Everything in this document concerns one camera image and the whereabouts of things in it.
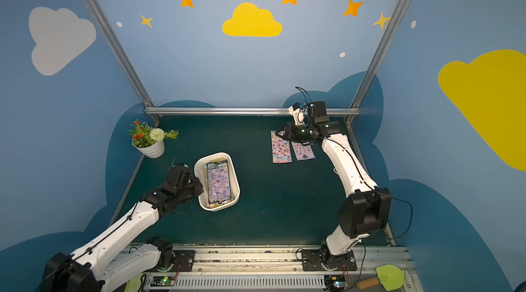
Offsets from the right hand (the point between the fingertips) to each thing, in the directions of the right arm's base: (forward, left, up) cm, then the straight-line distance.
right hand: (283, 132), depth 81 cm
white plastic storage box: (-10, +36, -18) cm, 41 cm away
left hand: (-17, +30, -16) cm, 38 cm away
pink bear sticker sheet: (+10, -12, -27) cm, 31 cm away
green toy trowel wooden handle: (-44, -41, -27) cm, 66 cm away
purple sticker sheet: (-16, +26, -18) cm, 35 cm away
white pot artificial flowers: (+2, +63, -14) cm, 64 cm away
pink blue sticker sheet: (+11, 0, -26) cm, 29 cm away
